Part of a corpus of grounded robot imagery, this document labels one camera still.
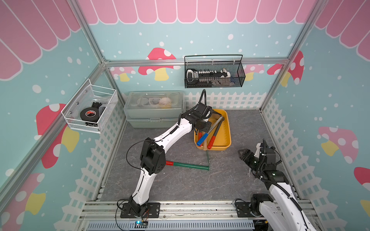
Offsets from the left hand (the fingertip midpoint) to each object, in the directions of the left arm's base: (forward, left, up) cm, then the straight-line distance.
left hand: (206, 127), depth 89 cm
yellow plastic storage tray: (+2, -14, -16) cm, 21 cm away
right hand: (-15, -20, -3) cm, 25 cm away
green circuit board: (-49, +34, -18) cm, 63 cm away
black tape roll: (-7, +60, +18) cm, 63 cm away
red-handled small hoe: (0, +3, -8) cm, 9 cm away
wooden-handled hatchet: (-9, 0, -7) cm, 11 cm away
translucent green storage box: (+18, +36, -3) cm, 41 cm away
